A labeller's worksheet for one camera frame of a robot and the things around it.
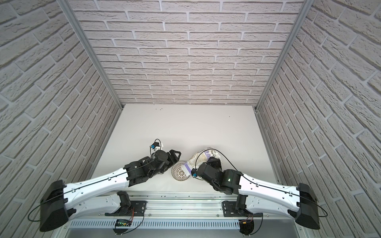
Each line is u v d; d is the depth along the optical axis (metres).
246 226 0.69
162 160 0.57
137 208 0.74
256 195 0.47
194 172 0.67
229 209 0.73
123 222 0.72
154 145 0.71
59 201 0.40
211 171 0.55
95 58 0.90
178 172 0.85
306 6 0.69
